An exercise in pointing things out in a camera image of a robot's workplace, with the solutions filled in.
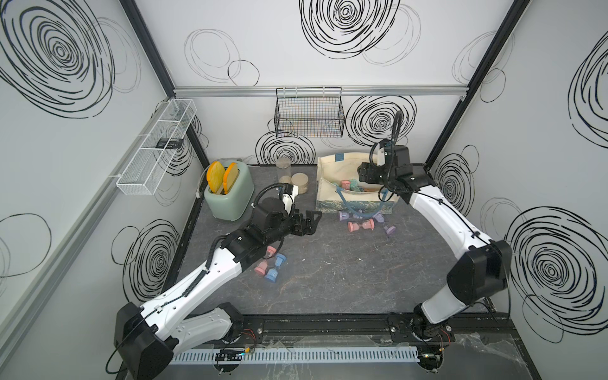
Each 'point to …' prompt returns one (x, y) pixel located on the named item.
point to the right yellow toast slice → (230, 177)
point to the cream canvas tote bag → (340, 189)
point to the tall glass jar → (283, 170)
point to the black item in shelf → (174, 143)
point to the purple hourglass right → (380, 218)
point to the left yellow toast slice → (215, 176)
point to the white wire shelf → (149, 165)
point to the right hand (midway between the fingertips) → (370, 168)
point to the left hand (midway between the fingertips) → (311, 213)
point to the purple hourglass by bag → (343, 215)
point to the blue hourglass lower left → (271, 275)
